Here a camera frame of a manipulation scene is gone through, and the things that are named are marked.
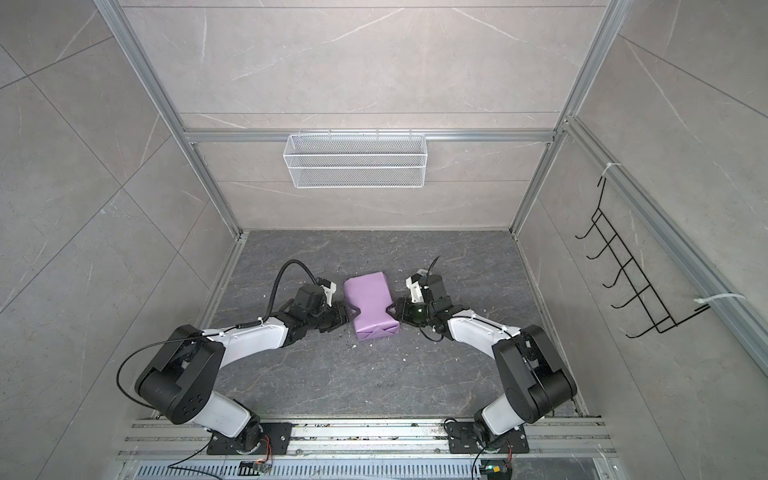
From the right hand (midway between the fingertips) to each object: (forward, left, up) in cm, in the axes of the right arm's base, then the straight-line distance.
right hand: (390, 309), depth 89 cm
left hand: (+1, +10, 0) cm, 10 cm away
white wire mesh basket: (+46, +11, +22) cm, 52 cm away
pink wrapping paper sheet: (+6, +6, -1) cm, 9 cm away
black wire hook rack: (-11, -55, +25) cm, 61 cm away
